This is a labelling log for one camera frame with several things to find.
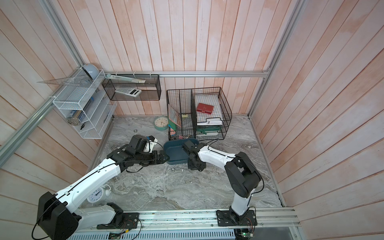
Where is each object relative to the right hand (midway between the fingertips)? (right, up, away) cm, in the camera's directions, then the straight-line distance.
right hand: (194, 165), depth 90 cm
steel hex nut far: (-44, +21, +20) cm, 53 cm away
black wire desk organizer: (+2, +32, +2) cm, 32 cm away
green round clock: (-25, +27, +23) cm, 44 cm away
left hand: (-17, +5, -12) cm, 22 cm away
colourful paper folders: (-14, +30, +20) cm, 39 cm away
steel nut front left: (-13, -3, 0) cm, 14 cm away
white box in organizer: (+11, +27, +3) cm, 29 cm away
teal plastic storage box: (-14, +9, +12) cm, 21 cm away
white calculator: (-41, +47, +8) cm, 63 cm away
